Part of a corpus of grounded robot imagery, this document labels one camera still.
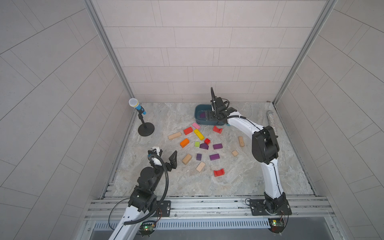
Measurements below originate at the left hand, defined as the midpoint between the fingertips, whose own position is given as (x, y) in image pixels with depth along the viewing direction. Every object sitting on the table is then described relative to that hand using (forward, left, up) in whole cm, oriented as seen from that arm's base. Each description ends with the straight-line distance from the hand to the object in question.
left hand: (172, 150), depth 78 cm
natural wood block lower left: (0, -7, -11) cm, 13 cm away
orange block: (+11, -5, -11) cm, 16 cm away
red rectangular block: (+20, -7, -11) cm, 24 cm away
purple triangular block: (+9, -18, -11) cm, 23 cm away
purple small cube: (+1, -15, -10) cm, 18 cm away
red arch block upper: (+21, -27, -10) cm, 36 cm away
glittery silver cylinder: (+32, -65, -7) cm, 73 cm away
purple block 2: (+2, -23, -12) cm, 26 cm away
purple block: (+9, -26, -12) cm, 30 cm away
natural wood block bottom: (-4, -16, -11) cm, 20 cm away
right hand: (+29, -23, -3) cm, 37 cm away
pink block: (+24, -13, -10) cm, 29 cm away
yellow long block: (+18, -15, -11) cm, 26 cm away
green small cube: (+10, -13, -11) cm, 20 cm away
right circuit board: (-31, -50, -12) cm, 60 cm away
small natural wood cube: (+4, -36, -10) cm, 38 cm away
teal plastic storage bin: (+35, -15, -5) cm, 39 cm away
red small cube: (+11, -20, -10) cm, 25 cm away
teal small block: (+6, -28, +15) cm, 33 cm away
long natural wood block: (+16, +2, -12) cm, 20 cm away
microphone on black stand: (+21, +22, -11) cm, 32 cm away
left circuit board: (-33, +8, -9) cm, 35 cm away
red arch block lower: (-8, -26, -11) cm, 29 cm away
